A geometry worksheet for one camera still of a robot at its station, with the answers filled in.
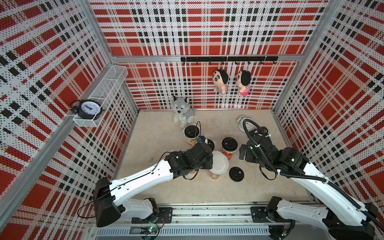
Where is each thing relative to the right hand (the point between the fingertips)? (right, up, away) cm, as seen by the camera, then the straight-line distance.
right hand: (251, 151), depth 69 cm
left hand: (-18, -5, +4) cm, 19 cm away
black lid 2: (-8, +2, +11) cm, 14 cm away
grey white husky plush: (-36, +21, +31) cm, 51 cm away
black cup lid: (-29, +8, +17) cm, 35 cm away
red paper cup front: (-7, -5, +16) cm, 18 cm away
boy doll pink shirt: (+4, +41, +24) cm, 48 cm away
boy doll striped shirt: (-12, +41, +22) cm, 48 cm away
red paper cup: (-17, -15, +11) cm, 25 cm away
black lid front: (-3, -17, +17) cm, 24 cm away
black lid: (-18, +2, +11) cm, 21 cm away
